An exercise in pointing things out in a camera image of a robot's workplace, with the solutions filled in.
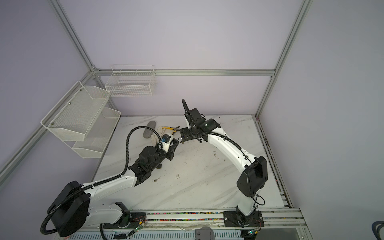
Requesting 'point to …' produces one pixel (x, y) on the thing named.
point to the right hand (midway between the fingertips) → (185, 133)
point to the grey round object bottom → (205, 233)
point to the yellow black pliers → (175, 129)
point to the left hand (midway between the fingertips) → (175, 141)
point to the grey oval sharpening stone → (147, 133)
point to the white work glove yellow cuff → (154, 137)
